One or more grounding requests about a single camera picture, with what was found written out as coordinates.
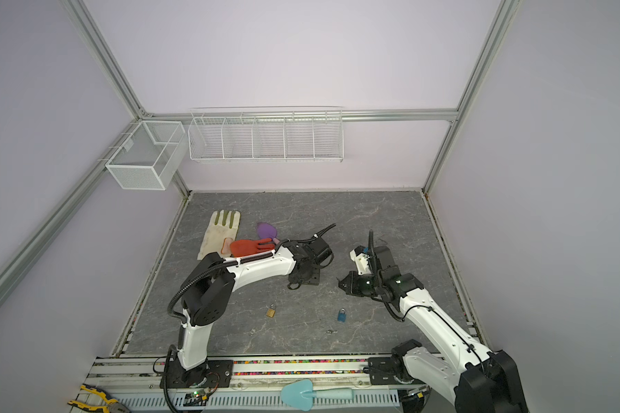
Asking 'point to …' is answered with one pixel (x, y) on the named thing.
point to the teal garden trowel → (299, 393)
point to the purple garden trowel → (267, 231)
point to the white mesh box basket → (149, 156)
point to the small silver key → (331, 331)
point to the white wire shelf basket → (266, 134)
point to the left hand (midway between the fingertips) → (310, 281)
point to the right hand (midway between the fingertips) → (341, 286)
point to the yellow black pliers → (95, 407)
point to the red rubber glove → (244, 246)
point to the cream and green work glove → (223, 224)
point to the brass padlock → (271, 311)
